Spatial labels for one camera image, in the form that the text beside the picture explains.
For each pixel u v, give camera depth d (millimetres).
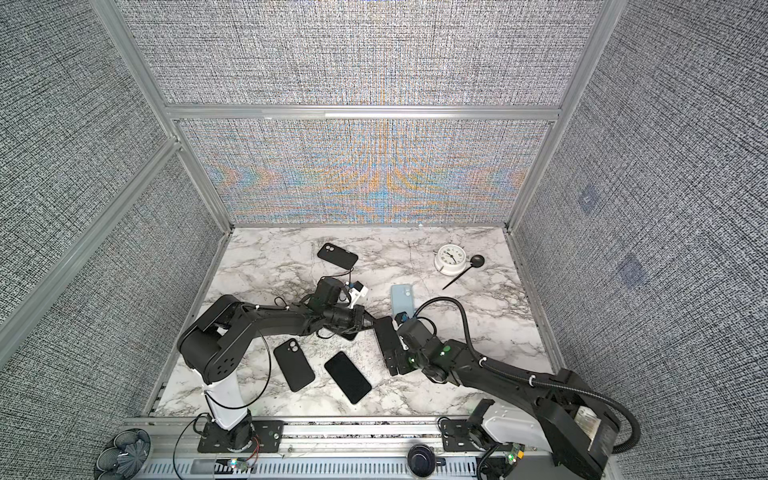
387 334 878
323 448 731
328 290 751
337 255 1124
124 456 690
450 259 1042
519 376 474
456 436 732
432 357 624
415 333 638
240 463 701
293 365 858
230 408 477
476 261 1062
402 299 1003
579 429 408
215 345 493
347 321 808
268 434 733
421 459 717
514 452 699
